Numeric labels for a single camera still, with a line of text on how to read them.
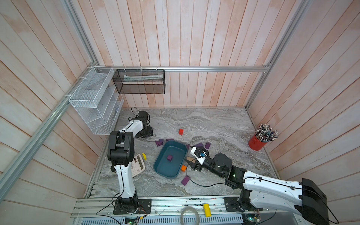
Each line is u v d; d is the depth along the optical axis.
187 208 0.70
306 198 0.42
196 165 0.63
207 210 0.71
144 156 0.90
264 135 0.84
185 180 0.82
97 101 0.73
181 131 1.04
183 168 0.84
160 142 0.98
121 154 0.55
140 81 1.04
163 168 0.88
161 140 1.01
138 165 0.86
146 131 0.93
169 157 0.89
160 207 0.74
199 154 0.58
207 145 0.97
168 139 0.98
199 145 0.98
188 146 0.97
